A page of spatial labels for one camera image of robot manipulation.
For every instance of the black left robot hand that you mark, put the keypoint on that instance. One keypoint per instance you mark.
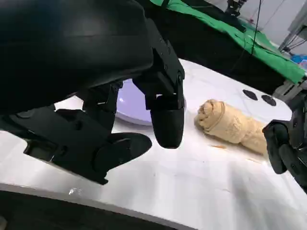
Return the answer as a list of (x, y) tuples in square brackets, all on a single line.
[(72, 48)]

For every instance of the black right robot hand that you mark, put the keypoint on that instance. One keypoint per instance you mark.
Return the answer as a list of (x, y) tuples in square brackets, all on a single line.
[(297, 134)]

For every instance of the beige towel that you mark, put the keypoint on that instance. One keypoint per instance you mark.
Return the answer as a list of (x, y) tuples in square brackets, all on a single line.
[(227, 124)]

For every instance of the lilac plate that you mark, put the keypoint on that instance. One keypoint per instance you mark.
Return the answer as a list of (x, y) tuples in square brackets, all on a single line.
[(130, 105)]

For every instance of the green cloth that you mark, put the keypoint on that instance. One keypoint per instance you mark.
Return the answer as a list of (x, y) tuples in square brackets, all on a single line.
[(263, 43)]

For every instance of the black background machine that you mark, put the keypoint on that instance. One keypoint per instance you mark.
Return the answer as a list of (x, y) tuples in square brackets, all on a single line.
[(233, 8)]

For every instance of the grey metal frame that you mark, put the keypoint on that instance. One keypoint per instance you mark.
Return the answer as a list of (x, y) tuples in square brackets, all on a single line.
[(299, 19)]

